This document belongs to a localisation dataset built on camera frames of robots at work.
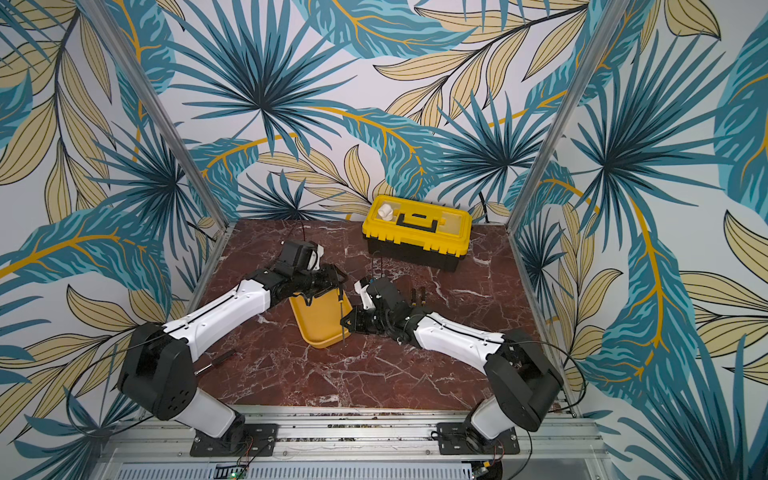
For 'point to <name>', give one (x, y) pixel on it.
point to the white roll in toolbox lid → (385, 211)
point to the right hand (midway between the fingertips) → (340, 321)
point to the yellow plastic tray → (319, 323)
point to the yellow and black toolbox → (418, 234)
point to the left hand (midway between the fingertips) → (342, 283)
